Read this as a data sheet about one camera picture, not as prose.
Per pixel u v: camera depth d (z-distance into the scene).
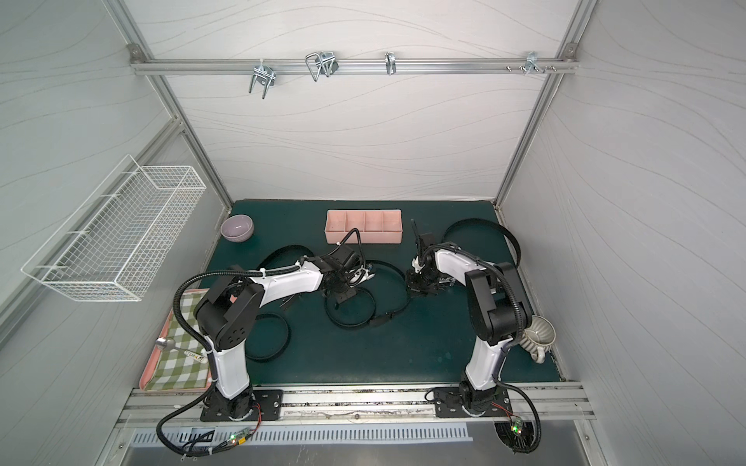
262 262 0.99
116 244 0.69
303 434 0.70
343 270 0.77
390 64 0.78
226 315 0.49
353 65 0.79
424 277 0.80
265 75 0.79
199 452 0.70
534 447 0.68
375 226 1.15
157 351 0.82
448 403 0.73
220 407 0.64
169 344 0.82
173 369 0.78
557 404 0.75
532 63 0.76
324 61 0.77
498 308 0.50
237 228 1.08
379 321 0.88
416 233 0.87
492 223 1.15
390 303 0.96
